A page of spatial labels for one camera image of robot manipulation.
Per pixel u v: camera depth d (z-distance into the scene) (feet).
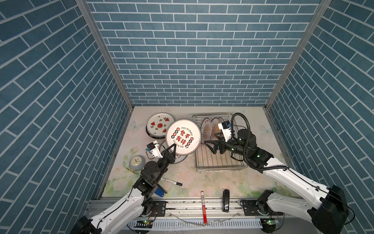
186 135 2.55
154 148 2.21
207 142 2.23
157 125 3.44
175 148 2.46
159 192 2.54
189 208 2.47
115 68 3.19
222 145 2.09
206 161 2.89
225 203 2.42
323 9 2.37
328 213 1.24
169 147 2.39
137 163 2.81
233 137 2.11
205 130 3.22
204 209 2.41
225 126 2.07
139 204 1.85
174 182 2.69
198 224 2.28
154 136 3.31
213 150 2.11
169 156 2.30
